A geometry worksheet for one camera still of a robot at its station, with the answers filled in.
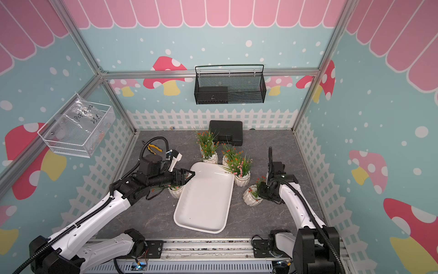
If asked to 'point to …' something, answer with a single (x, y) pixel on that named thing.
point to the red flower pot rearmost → (208, 145)
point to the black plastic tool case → (227, 132)
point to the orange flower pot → (232, 156)
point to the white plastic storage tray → (205, 201)
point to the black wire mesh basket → (230, 88)
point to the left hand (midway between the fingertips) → (189, 176)
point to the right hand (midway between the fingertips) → (262, 193)
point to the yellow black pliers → (150, 150)
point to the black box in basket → (213, 95)
